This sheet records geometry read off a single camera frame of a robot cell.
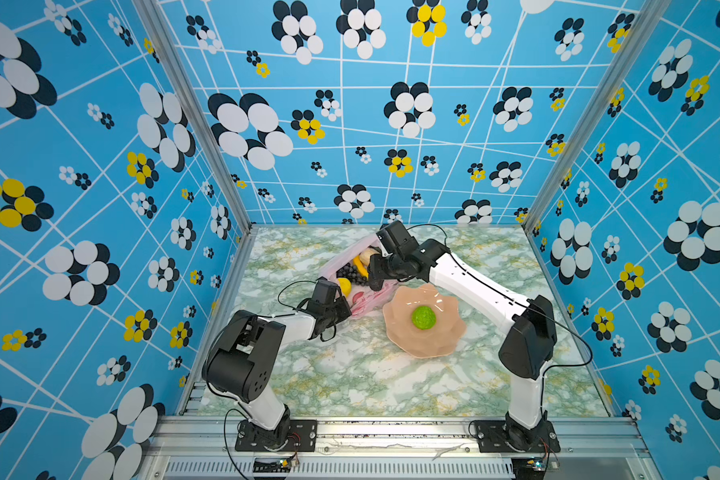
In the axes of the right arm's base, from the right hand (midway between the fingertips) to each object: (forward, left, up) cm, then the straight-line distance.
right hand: (375, 269), depth 85 cm
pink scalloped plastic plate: (-14, -19, -17) cm, 29 cm away
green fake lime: (-9, -15, -13) cm, 21 cm away
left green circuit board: (-45, +26, -20) cm, 55 cm away
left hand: (-3, +8, -16) cm, 18 cm away
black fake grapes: (+9, +9, -14) cm, 19 cm away
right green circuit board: (-44, -36, -19) cm, 60 cm away
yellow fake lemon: (+3, +10, -12) cm, 16 cm away
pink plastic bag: (-2, +4, -14) cm, 14 cm away
